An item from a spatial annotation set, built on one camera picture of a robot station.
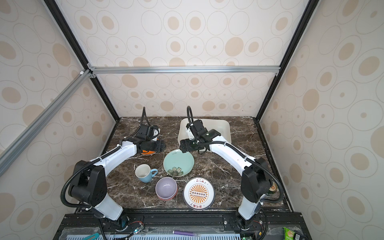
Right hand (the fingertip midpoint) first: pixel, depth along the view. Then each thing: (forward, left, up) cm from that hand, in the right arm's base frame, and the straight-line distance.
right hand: (187, 146), depth 84 cm
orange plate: (-6, +21, +4) cm, 23 cm away
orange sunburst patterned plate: (-21, -6, -15) cm, 27 cm away
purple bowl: (-19, +12, -12) cm, 26 cm away
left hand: (+5, +13, -3) cm, 14 cm away
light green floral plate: (-3, +7, -14) cm, 16 cm away
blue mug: (-10, +26, -12) cm, 30 cm away
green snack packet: (-41, -47, -14) cm, 64 cm away
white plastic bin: (+27, -25, -12) cm, 38 cm away
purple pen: (-40, -3, -15) cm, 43 cm away
